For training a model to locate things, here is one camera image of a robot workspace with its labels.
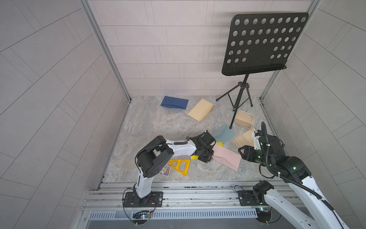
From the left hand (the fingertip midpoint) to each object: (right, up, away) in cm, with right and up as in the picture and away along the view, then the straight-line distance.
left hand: (218, 155), depth 86 cm
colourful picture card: (-32, -7, -7) cm, 33 cm away
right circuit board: (+19, -23, -17) cm, 34 cm away
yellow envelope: (-14, +1, -7) cm, 15 cm away
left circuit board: (-41, -24, -17) cm, 50 cm away
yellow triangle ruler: (-19, -5, -5) cm, 20 cm away
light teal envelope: (+5, +12, +9) cm, 16 cm away
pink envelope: (+5, -1, +1) cm, 5 cm away
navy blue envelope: (-34, +35, +30) cm, 58 cm away
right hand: (+8, +7, -15) cm, 19 cm away
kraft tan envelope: (-9, +28, +23) cm, 37 cm away
